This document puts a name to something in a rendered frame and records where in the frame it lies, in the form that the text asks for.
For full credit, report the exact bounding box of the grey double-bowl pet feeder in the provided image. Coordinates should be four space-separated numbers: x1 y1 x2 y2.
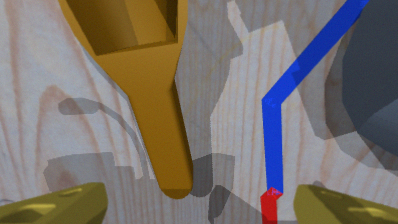
342 0 398 157

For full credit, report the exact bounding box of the blue tape strip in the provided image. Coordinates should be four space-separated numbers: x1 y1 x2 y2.
260 0 369 224

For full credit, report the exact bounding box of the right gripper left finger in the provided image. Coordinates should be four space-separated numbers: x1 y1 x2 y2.
0 182 108 224

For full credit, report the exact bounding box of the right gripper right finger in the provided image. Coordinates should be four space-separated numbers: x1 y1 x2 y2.
293 184 398 224

